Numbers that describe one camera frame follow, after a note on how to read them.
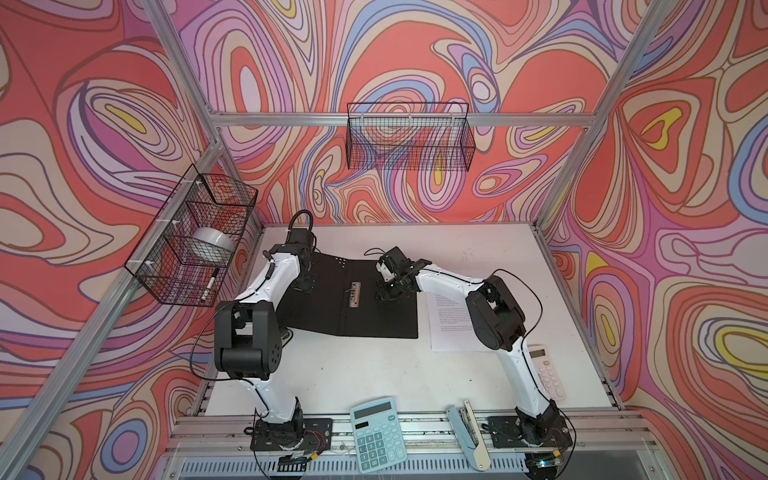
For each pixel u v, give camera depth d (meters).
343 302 0.98
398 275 0.80
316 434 0.73
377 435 0.72
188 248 0.70
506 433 0.73
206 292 0.71
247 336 0.47
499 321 0.57
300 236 0.75
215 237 0.73
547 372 0.82
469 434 0.71
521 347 0.60
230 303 0.48
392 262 0.81
